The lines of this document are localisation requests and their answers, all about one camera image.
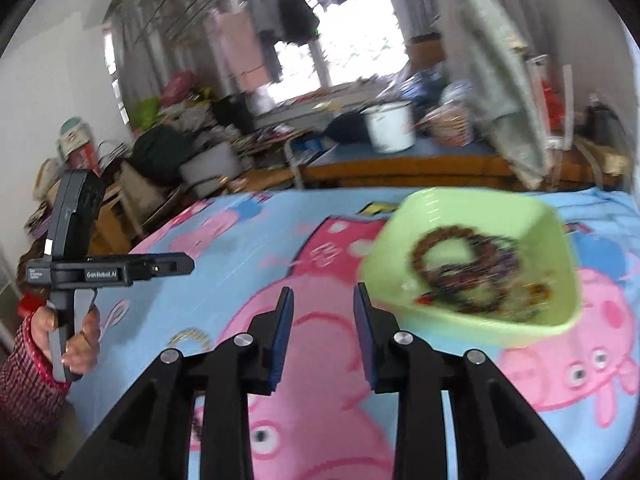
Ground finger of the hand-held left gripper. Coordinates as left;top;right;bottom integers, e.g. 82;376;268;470
134;253;196;277

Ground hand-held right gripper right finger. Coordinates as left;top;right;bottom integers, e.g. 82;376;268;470
352;282;586;480

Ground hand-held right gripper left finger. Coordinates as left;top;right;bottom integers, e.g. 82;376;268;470
62;287;295;480

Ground gold chain bracelet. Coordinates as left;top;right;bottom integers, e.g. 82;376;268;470
167;329;214;354

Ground light green plastic basin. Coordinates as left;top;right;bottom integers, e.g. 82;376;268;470
359;187;584;349

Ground pile of beaded bracelets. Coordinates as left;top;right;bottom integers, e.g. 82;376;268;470
425;235;531;313

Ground colourful small bead bracelets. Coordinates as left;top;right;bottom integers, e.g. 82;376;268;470
415;280;553;323

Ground person's left forearm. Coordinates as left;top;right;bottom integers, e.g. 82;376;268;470
0;317;72;443

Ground person's left hand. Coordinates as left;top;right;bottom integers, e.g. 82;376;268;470
30;304;102;377

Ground cartoon pig printed blanket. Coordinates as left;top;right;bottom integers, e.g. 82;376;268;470
65;187;640;480

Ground grey pot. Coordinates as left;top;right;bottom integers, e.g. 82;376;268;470
179;142;244;199

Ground black backpack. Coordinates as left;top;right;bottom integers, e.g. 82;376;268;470
131;125;194;182

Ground green bag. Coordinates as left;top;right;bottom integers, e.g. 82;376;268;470
127;97;162;129

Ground red bag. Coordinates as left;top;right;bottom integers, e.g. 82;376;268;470
160;71;197;107

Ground wooden desk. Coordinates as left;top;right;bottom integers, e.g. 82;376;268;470
285;136;628;192

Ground black bag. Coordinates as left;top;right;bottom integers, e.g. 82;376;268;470
322;111;374;145

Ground white enamel pot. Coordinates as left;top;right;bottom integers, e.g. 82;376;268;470
362;101;417;154

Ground pink hanging garment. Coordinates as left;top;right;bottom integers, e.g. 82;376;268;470
206;10;272;94

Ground woven basket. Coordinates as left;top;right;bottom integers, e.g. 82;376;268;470
424;109;474;148

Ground dark hanging clothes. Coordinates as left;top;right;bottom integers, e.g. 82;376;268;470
246;0;361;85

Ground green dotted cloth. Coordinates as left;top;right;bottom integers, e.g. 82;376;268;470
440;0;549;192

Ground cardboard box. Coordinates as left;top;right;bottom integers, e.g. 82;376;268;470
405;35;447;69

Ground red jar appliance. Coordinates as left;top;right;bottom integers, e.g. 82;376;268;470
529;54;573;152

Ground black charger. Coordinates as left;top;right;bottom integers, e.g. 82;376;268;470
584;104;622;139

